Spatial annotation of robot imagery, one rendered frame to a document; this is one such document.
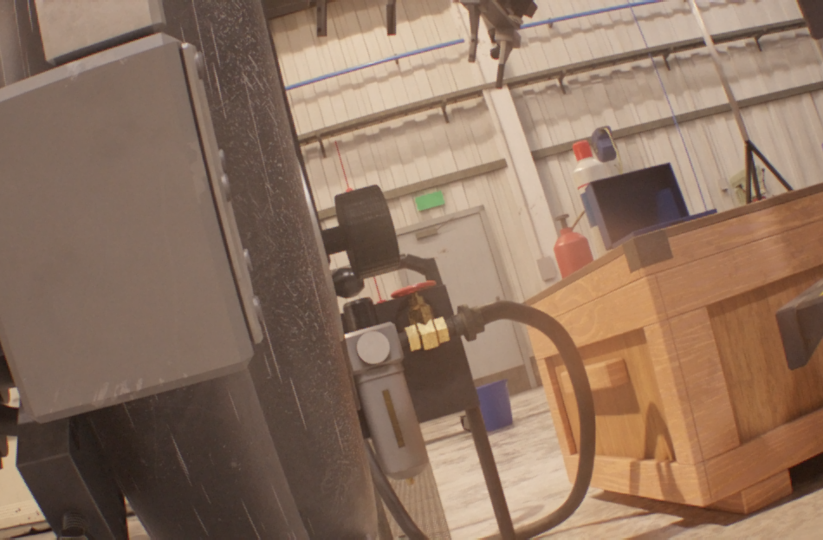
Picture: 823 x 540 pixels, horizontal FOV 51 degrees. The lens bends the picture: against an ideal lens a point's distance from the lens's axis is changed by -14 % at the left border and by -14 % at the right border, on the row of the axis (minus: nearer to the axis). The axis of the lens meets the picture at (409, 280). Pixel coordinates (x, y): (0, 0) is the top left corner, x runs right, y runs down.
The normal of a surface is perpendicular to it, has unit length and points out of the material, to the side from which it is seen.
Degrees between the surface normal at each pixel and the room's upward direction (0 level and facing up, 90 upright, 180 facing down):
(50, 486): 131
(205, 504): 136
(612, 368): 90
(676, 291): 90
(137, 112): 112
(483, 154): 90
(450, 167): 90
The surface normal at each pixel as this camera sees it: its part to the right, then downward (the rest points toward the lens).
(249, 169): 0.66, 0.08
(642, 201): 0.07, -0.24
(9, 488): -0.17, -0.06
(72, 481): 0.26, 0.51
